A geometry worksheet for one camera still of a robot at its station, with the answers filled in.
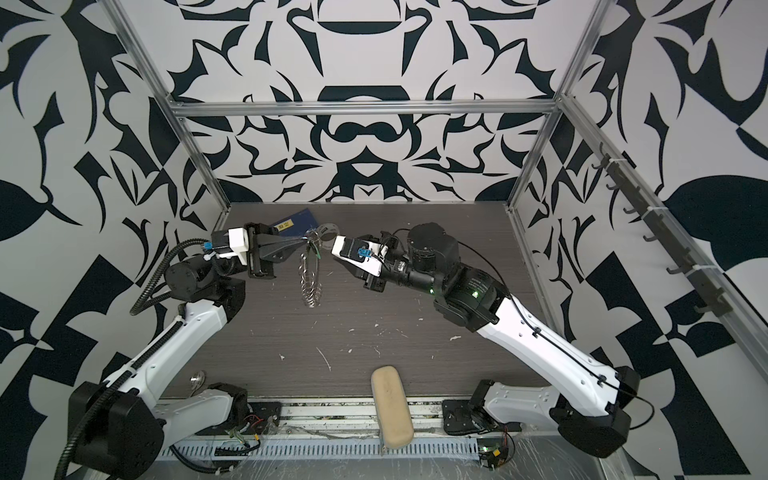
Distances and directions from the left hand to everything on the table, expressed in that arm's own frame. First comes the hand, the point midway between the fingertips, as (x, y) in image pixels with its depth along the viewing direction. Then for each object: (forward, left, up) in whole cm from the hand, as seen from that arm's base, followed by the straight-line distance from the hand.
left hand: (303, 233), depth 53 cm
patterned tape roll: (+36, +6, -45) cm, 58 cm away
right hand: (0, -6, -3) cm, 7 cm away
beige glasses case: (-20, -15, -42) cm, 49 cm away
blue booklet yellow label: (+41, +18, -45) cm, 63 cm away
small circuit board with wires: (-30, -39, -46) cm, 67 cm away
